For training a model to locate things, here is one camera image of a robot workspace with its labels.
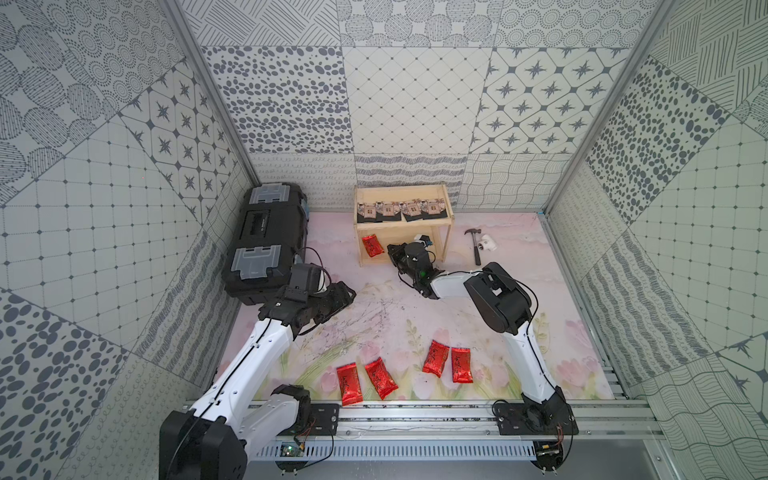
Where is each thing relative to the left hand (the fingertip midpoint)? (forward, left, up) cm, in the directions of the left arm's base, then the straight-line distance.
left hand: (347, 292), depth 80 cm
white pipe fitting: (+29, -46, -12) cm, 56 cm away
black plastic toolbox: (+20, +27, +2) cm, 34 cm away
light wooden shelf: (+36, -28, -14) cm, 48 cm away
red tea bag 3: (+25, -4, -10) cm, 27 cm away
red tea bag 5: (-14, -32, -14) cm, 38 cm away
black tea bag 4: (+27, -25, +6) cm, 37 cm away
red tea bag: (-20, -1, -14) cm, 25 cm away
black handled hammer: (+37, -43, -15) cm, 59 cm away
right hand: (+23, -9, -8) cm, 27 cm away
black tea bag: (+24, -4, +7) cm, 25 cm away
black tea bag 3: (+26, -18, +6) cm, 32 cm away
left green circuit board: (-34, +12, -17) cm, 40 cm away
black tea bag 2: (+25, -10, +7) cm, 28 cm away
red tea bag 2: (-18, -10, -13) cm, 25 cm away
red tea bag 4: (-13, -25, -13) cm, 31 cm away
